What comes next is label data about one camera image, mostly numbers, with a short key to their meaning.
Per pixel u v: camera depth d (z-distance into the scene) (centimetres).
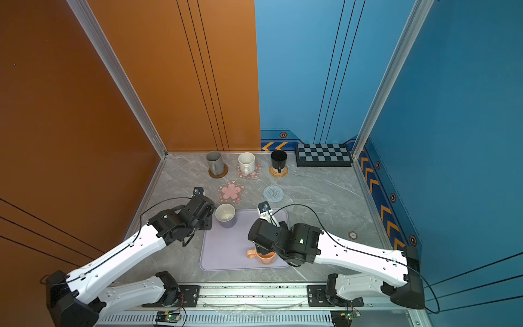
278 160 108
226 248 89
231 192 103
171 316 71
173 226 51
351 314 70
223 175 109
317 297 72
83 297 39
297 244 44
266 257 73
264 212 59
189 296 74
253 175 109
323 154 116
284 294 76
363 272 42
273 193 102
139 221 97
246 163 103
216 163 102
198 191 69
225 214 92
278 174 108
